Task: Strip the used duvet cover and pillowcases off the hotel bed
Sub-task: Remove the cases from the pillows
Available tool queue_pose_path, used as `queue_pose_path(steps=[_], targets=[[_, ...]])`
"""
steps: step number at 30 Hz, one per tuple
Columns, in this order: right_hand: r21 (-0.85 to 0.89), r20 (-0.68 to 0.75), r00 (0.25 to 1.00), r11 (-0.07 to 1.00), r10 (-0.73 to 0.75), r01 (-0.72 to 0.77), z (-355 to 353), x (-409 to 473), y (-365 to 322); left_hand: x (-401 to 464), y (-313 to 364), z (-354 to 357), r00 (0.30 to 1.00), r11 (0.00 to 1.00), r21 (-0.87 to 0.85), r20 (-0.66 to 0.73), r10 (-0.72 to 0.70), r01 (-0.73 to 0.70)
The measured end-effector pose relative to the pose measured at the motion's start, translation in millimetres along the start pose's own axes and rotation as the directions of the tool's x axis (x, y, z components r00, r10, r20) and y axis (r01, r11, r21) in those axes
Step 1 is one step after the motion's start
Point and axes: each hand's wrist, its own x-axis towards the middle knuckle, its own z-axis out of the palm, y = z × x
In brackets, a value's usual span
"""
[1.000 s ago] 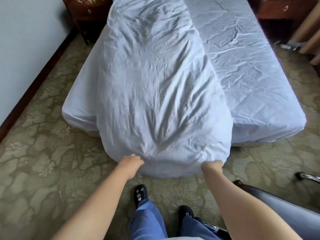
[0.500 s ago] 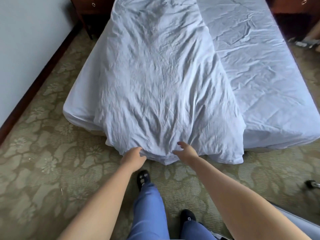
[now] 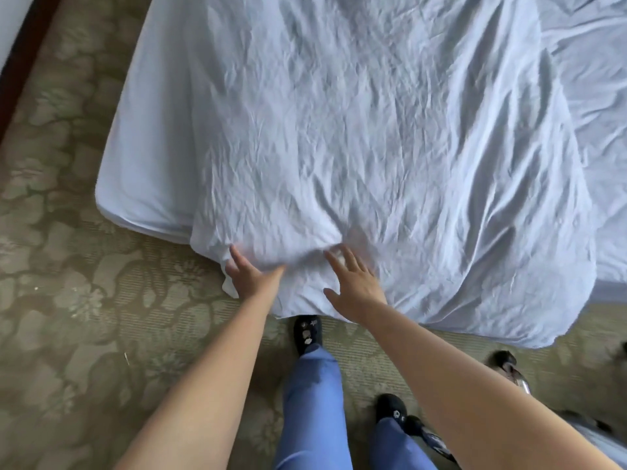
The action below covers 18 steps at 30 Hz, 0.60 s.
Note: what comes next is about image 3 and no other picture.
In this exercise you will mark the person's left hand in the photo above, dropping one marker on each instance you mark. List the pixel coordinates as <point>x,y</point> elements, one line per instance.
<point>250,281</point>

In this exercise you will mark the white duvet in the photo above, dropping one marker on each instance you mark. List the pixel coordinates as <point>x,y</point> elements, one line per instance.
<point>367,141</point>

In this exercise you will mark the person's right hand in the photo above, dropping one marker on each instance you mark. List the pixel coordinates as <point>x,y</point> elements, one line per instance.
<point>357,291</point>

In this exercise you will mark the person's left forearm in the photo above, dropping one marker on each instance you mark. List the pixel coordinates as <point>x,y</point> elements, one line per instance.
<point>205,396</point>

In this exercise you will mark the person's black shoe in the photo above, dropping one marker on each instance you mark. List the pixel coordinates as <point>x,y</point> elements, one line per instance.
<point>308,332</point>
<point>390,408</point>

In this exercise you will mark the black office chair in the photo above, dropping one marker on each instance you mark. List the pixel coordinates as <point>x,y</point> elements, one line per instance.
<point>504,359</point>

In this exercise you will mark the person's blue jeans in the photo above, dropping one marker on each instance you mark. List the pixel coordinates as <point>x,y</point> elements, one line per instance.
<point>313,411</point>

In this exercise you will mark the white bed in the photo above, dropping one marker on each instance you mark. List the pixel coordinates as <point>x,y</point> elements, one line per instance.
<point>147,141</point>

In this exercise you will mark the person's right forearm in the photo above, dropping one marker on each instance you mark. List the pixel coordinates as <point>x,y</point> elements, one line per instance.
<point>480,396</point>

